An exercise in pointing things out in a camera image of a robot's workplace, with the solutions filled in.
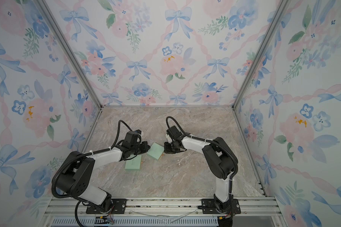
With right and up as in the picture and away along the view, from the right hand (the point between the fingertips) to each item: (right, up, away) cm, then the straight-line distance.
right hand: (165, 150), depth 93 cm
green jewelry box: (-6, 0, -2) cm, 6 cm away
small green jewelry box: (-19, -7, -7) cm, 21 cm away
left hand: (-9, +3, -1) cm, 9 cm away
